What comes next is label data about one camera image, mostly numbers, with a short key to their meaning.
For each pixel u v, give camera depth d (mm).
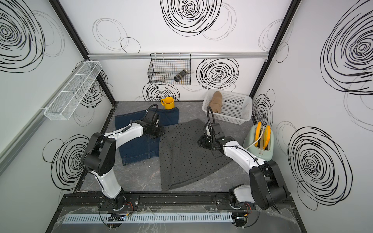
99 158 486
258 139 771
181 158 875
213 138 688
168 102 1090
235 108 1156
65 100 737
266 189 416
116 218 718
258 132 763
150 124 741
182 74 929
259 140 777
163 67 963
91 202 754
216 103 1108
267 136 742
